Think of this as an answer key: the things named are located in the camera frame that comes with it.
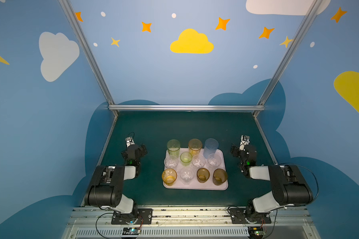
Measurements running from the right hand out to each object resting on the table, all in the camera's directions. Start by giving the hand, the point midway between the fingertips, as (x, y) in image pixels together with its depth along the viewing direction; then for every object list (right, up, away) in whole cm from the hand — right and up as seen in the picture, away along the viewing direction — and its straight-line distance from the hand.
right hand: (242, 143), depth 95 cm
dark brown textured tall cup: (-17, -19, -9) cm, 27 cm away
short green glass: (-37, -10, -1) cm, 38 cm away
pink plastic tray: (-32, -15, -12) cm, 37 cm away
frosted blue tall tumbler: (-21, -1, -2) cm, 21 cm away
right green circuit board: (-3, -40, -24) cm, 47 cm away
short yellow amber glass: (-47, -19, -8) cm, 51 cm away
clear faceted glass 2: (-29, -10, -6) cm, 32 cm away
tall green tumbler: (-44, -1, -8) cm, 45 cm away
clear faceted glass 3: (-19, -10, -6) cm, 22 cm away
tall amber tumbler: (-31, -2, -3) cm, 31 cm away
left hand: (-67, -1, -1) cm, 67 cm away
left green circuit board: (-64, -40, -24) cm, 79 cm away
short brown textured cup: (-27, -18, -8) cm, 33 cm away
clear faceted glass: (-46, -11, -4) cm, 47 cm away
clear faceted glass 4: (-36, -18, -7) cm, 41 cm away
